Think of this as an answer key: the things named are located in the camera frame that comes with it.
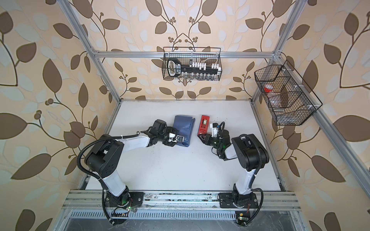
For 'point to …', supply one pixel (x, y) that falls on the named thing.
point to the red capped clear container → (268, 88)
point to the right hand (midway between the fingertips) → (199, 136)
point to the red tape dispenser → (204, 125)
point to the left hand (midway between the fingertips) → (174, 131)
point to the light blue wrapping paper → (185, 125)
